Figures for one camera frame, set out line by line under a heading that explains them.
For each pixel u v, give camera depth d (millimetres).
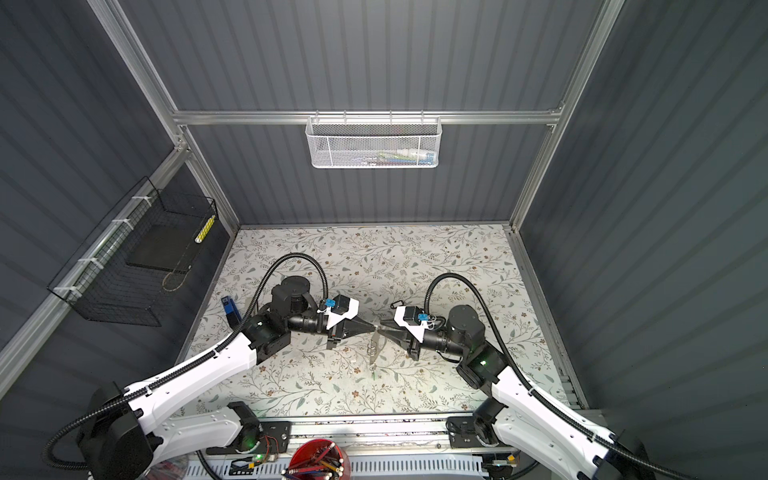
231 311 945
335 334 607
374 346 680
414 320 550
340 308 551
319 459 635
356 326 644
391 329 674
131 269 725
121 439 378
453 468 705
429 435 754
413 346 607
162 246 789
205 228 823
